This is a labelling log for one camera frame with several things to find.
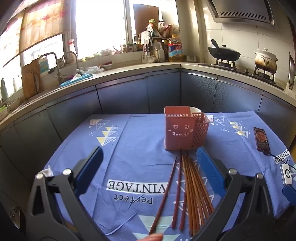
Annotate yellow cooking oil bottle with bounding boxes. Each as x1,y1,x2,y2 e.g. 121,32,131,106
167,34,184,62

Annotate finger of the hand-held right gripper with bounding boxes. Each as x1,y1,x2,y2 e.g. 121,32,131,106
282,185,296,207

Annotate black charging cable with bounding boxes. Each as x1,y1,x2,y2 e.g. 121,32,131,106
264,151,296,173

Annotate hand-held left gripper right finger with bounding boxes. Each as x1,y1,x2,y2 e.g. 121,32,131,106
196,146,275,241

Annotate white power bank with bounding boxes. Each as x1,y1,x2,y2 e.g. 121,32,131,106
280,163,292,186

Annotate steel range hood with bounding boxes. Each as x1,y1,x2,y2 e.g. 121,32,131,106
206,0,278,29

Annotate wooden cutting board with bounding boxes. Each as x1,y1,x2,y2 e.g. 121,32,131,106
21,58,42,100

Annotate bundle of brown chopsticks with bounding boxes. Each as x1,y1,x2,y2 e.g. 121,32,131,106
181,155,214,237

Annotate white plastic jug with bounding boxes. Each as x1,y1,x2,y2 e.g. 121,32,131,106
151,41,165,62

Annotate brown cardboard panel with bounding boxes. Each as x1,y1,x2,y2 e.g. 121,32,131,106
133,3,159,35

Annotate printed window blind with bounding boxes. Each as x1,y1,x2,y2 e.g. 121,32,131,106
0,0,77,67

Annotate blue plastic tray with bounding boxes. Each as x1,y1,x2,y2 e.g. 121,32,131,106
60,74,95,87

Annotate rack of seasoning packets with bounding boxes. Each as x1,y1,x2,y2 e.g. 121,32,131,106
138,20,180,45

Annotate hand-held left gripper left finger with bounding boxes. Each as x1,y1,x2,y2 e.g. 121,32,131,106
27,146,109,241

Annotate steel pan lid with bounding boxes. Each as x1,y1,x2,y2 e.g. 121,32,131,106
288,52,296,90

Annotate blue kitchen cabinets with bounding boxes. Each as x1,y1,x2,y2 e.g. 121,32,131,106
0,70,296,193

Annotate black gas stove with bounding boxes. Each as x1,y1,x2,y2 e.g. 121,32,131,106
198,59,284,91

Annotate steel kitchen faucet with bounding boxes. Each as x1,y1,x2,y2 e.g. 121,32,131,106
38,52,64,85
62,51,80,75

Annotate white plastic bag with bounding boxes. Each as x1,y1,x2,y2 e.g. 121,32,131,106
87,66,104,75

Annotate white ceramic pot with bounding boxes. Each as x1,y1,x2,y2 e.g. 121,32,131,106
254,48,278,74

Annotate black wok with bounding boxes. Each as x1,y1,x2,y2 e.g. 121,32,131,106
207,39,241,61

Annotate pink plastic utensil holder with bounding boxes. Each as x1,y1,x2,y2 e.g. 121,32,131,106
164,106,210,151

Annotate smartphone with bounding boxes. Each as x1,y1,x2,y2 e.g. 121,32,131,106
253,126,271,153

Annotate dark red chopstick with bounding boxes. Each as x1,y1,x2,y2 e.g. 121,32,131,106
149,157,177,235
180,176,188,231
171,149,183,229

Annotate blue printed tablecloth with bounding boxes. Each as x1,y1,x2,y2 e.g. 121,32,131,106
43,111,296,241

